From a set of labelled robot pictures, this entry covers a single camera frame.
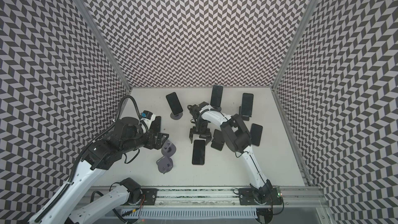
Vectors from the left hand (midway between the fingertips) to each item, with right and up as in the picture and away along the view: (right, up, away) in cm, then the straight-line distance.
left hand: (159, 135), depth 69 cm
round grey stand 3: (0, -17, +10) cm, 20 cm away
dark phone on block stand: (+47, +14, +27) cm, 56 cm away
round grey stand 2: (+1, -10, +13) cm, 17 cm away
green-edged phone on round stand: (+28, +19, +30) cm, 45 cm away
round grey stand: (+2, +5, +30) cm, 31 cm away
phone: (+1, +14, +28) cm, 31 cm away
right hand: (+17, -11, +19) cm, 28 cm away
